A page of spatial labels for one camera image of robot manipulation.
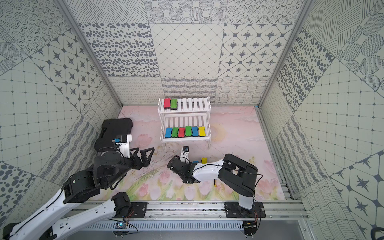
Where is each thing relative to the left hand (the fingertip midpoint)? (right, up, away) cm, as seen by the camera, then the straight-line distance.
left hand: (145, 146), depth 63 cm
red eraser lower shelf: (+13, +4, +23) cm, 27 cm away
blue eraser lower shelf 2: (+21, +4, +25) cm, 33 cm away
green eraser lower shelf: (+9, +4, +24) cm, 26 cm away
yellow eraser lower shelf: (+25, +5, +25) cm, 36 cm away
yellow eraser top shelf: (+27, -14, +27) cm, 40 cm away
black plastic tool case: (-38, +5, +38) cm, 54 cm away
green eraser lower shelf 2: (+17, +4, +24) cm, 30 cm away
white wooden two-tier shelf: (+14, +11, +32) cm, 37 cm away
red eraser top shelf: (+5, +21, +19) cm, 29 cm away
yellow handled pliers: (+32, -24, +19) cm, 44 cm away
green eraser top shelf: (+9, +21, +18) cm, 29 cm away
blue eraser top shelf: (+21, -14, +26) cm, 36 cm away
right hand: (+11, -15, +25) cm, 31 cm away
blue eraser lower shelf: (+5, +4, +24) cm, 25 cm away
